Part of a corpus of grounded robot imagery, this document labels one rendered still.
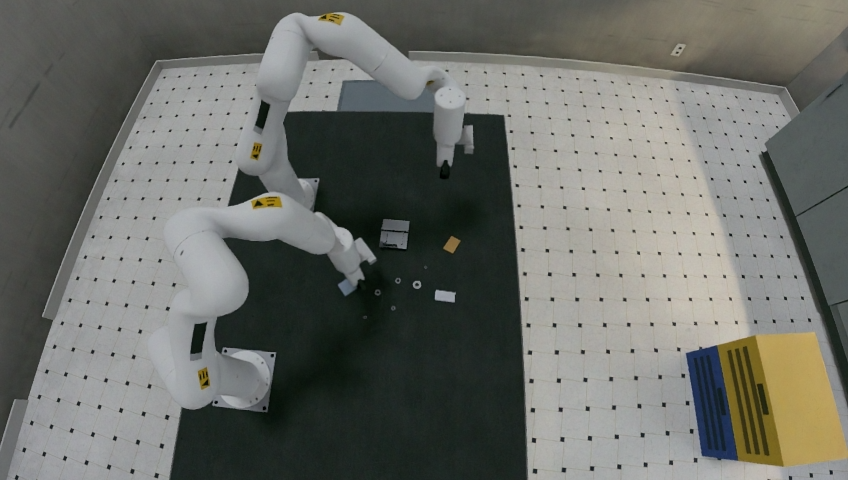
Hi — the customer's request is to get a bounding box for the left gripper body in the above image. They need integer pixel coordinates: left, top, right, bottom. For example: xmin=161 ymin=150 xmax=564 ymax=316
xmin=436 ymin=142 xmax=455 ymax=167

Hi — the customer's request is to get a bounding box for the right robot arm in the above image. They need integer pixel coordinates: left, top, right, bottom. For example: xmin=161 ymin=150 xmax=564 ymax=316
xmin=147 ymin=192 xmax=377 ymax=410

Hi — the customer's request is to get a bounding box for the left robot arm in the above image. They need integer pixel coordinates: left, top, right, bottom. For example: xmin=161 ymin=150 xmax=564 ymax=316
xmin=235 ymin=12 xmax=474 ymax=210

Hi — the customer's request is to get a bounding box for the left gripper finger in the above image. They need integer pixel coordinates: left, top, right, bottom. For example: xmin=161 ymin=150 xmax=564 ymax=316
xmin=439 ymin=160 xmax=450 ymax=179

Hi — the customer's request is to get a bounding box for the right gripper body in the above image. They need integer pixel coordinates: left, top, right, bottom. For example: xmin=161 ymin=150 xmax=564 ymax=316
xmin=344 ymin=266 xmax=364 ymax=286

